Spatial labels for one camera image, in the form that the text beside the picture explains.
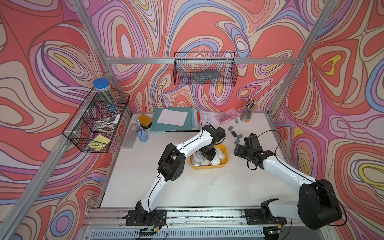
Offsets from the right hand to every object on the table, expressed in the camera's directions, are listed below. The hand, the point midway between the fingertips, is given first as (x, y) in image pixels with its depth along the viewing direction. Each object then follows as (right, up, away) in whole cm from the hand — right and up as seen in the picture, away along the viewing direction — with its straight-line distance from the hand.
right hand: (242, 154), depth 89 cm
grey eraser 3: (+1, +6, +13) cm, 14 cm away
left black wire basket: (-81, +16, -15) cm, 84 cm away
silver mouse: (-28, -4, 0) cm, 28 cm away
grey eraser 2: (+3, +10, +16) cm, 19 cm away
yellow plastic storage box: (-12, -5, 0) cm, 13 cm away
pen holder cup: (+11, +28, +19) cm, 36 cm away
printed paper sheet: (-17, +25, +29) cm, 42 cm away
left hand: (-23, -1, +1) cm, 23 cm away
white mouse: (-16, -4, -1) cm, 17 cm away
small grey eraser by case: (+4, +22, +26) cm, 34 cm away
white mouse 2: (-13, -1, +3) cm, 13 cm away
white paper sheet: (-45, +23, +24) cm, 56 cm away
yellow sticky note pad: (-70, +10, -26) cm, 75 cm away
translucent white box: (-77, +6, +17) cm, 79 cm away
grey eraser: (-2, +16, +22) cm, 27 cm away
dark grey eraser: (0, +11, +19) cm, 22 cm away
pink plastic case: (-6, +25, +28) cm, 38 cm away
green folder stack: (-44, +23, +23) cm, 54 cm away
